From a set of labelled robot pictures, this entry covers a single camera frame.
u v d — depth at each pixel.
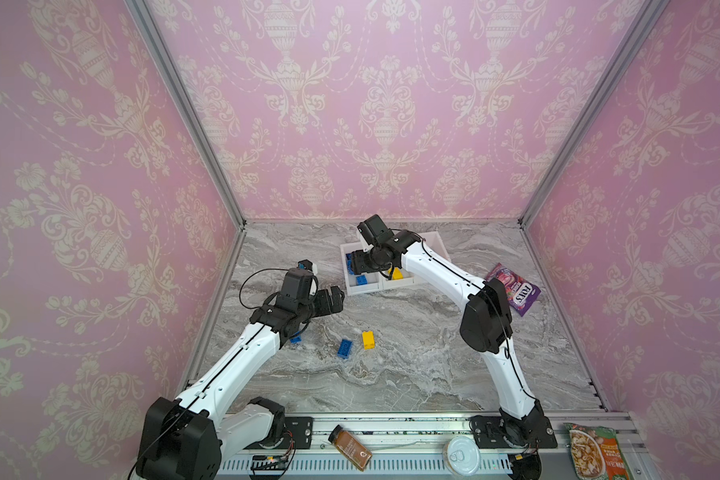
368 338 0.88
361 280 1.00
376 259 0.77
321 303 0.73
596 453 0.71
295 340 0.89
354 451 0.69
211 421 0.40
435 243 1.07
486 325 0.55
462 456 0.67
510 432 0.66
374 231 0.73
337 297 0.75
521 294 0.97
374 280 1.02
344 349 0.87
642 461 0.72
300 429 0.75
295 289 0.62
